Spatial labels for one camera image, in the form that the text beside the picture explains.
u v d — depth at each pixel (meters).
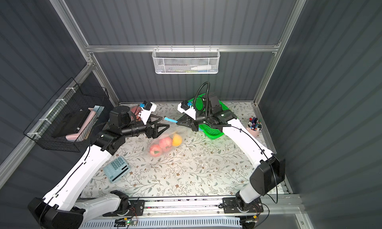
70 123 0.69
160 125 0.61
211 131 1.02
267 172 0.41
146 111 0.58
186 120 0.64
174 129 0.70
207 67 0.86
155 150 0.82
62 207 0.38
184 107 0.59
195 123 0.63
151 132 0.59
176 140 0.87
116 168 0.85
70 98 0.75
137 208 0.73
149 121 0.59
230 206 0.73
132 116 0.54
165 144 0.82
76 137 0.64
